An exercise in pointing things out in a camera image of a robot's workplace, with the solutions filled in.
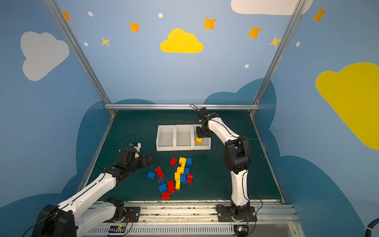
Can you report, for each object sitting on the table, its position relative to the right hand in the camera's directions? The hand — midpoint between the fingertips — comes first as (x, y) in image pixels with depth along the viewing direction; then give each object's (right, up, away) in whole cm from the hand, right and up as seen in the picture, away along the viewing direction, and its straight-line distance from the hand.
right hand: (203, 134), depth 97 cm
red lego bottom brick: (-22, -34, -15) cm, 43 cm away
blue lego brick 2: (-11, -22, -8) cm, 26 cm away
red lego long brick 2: (-19, -30, -15) cm, 38 cm away
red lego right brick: (-9, -25, -11) cm, 29 cm away
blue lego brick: (-32, -24, -10) cm, 41 cm away
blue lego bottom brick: (-24, -30, -14) cm, 41 cm away
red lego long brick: (-27, -23, -9) cm, 37 cm away
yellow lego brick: (-3, -4, +2) cm, 6 cm away
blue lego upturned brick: (-26, -27, -12) cm, 39 cm away
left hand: (-34, -13, -10) cm, 38 cm away
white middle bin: (-13, -3, +9) cm, 16 cm away
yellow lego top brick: (-14, -17, -5) cm, 22 cm away
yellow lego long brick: (-16, -24, -11) cm, 31 cm away
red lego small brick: (-19, -18, -3) cm, 26 cm away
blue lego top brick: (-9, -17, -6) cm, 20 cm away
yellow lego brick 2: (-14, -22, -8) cm, 27 cm away
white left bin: (-26, -5, +8) cm, 28 cm away
